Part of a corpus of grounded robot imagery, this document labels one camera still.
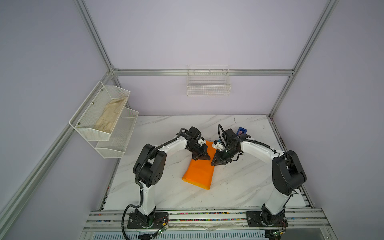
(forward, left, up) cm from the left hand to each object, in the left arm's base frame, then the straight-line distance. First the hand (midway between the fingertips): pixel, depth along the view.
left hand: (209, 159), depth 86 cm
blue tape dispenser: (+24, -24, -2) cm, 34 cm away
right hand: (-3, -1, +1) cm, 3 cm away
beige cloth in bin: (+18, +55, +20) cm, 61 cm away
